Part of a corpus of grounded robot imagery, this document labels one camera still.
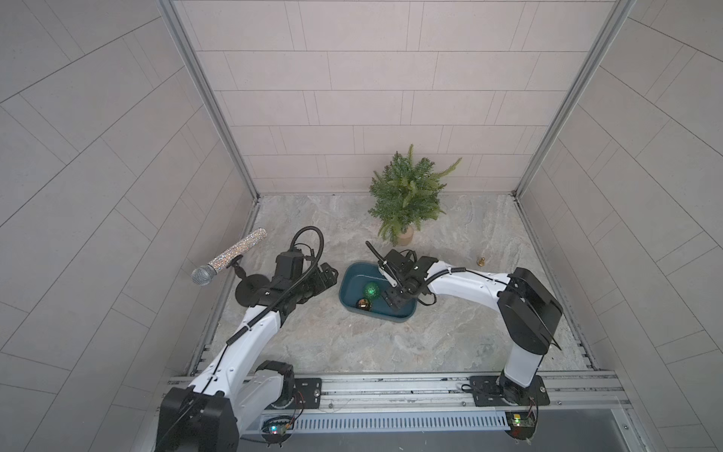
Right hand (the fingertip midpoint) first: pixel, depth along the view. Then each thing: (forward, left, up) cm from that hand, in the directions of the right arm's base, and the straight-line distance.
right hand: (395, 297), depth 88 cm
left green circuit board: (-32, +31, +4) cm, 44 cm away
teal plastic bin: (+2, +10, +3) cm, 11 cm away
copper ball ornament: (-3, +10, +3) cm, 11 cm away
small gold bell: (+11, -31, 0) cm, 33 cm away
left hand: (+4, +18, +10) cm, 21 cm away
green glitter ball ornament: (+1, +7, +4) cm, 8 cm away
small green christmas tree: (+17, -4, +29) cm, 34 cm away
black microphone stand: (+4, +47, +3) cm, 47 cm away
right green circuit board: (-34, -28, -3) cm, 44 cm away
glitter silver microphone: (-3, +47, +25) cm, 53 cm away
